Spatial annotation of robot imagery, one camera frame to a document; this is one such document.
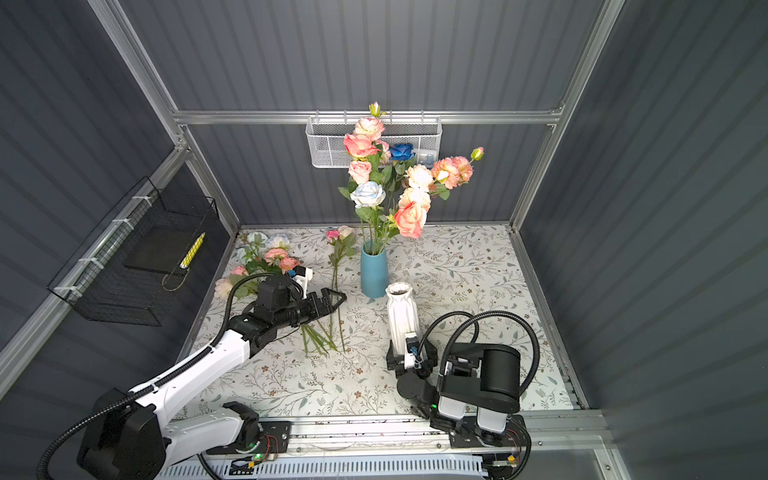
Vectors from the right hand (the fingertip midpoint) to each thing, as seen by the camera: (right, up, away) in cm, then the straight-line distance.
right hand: (409, 344), depth 85 cm
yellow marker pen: (-56, +27, -9) cm, 63 cm away
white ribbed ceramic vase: (-2, +10, -10) cm, 14 cm away
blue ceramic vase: (-10, +21, +4) cm, 24 cm away
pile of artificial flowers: (-24, +30, +27) cm, 47 cm away
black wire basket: (-71, +33, -4) cm, 78 cm away
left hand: (-20, +13, -4) cm, 24 cm away
